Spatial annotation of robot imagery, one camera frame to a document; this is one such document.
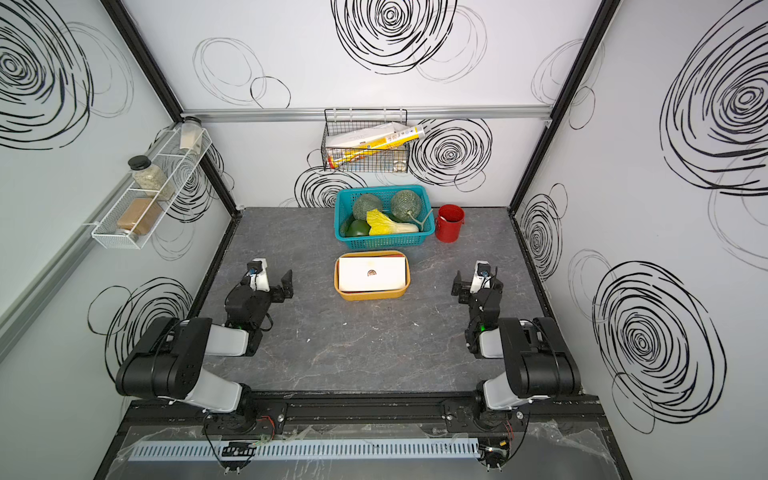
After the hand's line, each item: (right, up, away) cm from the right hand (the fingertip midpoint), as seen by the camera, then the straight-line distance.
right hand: (479, 274), depth 89 cm
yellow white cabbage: (-30, +16, +13) cm, 36 cm away
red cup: (-5, +18, +16) cm, 24 cm away
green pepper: (-39, +14, +15) cm, 44 cm away
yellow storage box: (-32, -7, +3) cm, 33 cm away
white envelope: (-33, -1, +7) cm, 33 cm away
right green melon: (-21, +22, +19) cm, 36 cm away
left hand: (-62, +1, +1) cm, 62 cm away
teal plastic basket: (-44, +27, +23) cm, 56 cm away
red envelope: (-30, +5, +8) cm, 32 cm away
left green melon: (-37, +24, +18) cm, 47 cm away
